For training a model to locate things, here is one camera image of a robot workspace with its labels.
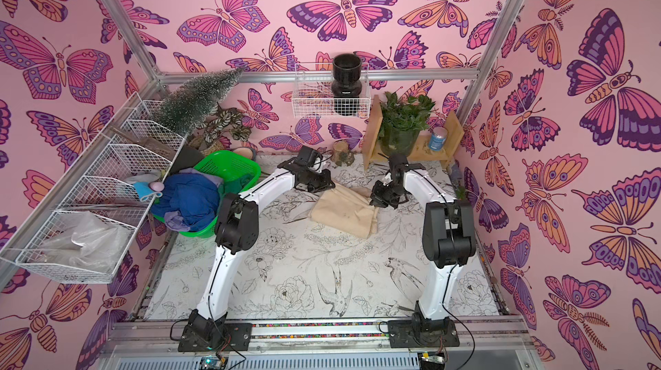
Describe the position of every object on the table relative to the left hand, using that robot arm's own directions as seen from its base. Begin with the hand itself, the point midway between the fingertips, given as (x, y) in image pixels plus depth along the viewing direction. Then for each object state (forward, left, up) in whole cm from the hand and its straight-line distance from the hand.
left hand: (341, 183), depth 100 cm
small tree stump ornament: (+20, 0, -4) cm, 21 cm away
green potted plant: (+14, -22, +19) cm, 32 cm away
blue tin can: (+20, -41, +6) cm, 45 cm away
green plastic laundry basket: (+12, +46, -6) cm, 48 cm away
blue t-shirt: (-9, +53, +3) cm, 54 cm away
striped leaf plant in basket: (+13, +47, +16) cm, 51 cm away
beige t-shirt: (-10, -1, -2) cm, 11 cm away
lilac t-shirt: (-18, +57, +3) cm, 60 cm away
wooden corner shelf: (+18, -35, -1) cm, 40 cm away
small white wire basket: (+29, +12, +20) cm, 37 cm away
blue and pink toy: (-22, +52, +24) cm, 61 cm away
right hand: (-9, -10, 0) cm, 13 cm away
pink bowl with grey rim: (+24, +44, -7) cm, 50 cm away
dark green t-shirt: (0, +42, -2) cm, 42 cm away
